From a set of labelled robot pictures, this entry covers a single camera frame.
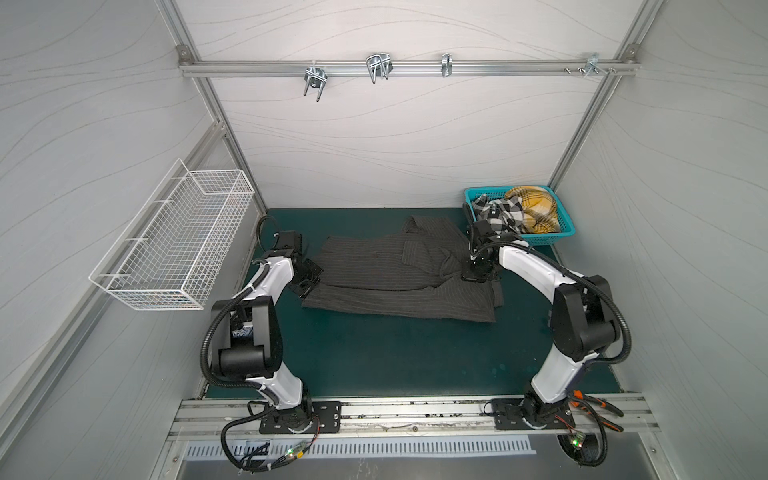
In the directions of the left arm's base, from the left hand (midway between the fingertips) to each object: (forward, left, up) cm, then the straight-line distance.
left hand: (324, 274), depth 93 cm
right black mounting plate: (-36, -52, -6) cm, 63 cm away
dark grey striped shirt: (+7, -30, -7) cm, 31 cm away
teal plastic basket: (+22, -83, +1) cm, 86 cm away
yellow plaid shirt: (+28, -74, +4) cm, 79 cm away
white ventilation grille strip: (-44, -19, -8) cm, 48 cm away
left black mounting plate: (-38, -3, -6) cm, 38 cm away
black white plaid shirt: (+26, -61, +2) cm, 67 cm away
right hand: (+3, -48, +1) cm, 48 cm away
